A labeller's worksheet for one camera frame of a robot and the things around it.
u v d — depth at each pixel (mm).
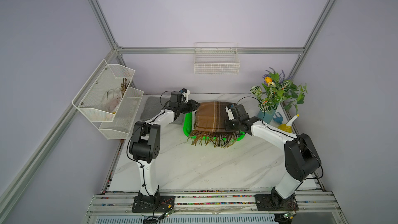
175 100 777
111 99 774
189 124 946
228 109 848
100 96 768
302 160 465
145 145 532
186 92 905
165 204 729
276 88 760
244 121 696
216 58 956
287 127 884
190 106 860
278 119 1046
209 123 925
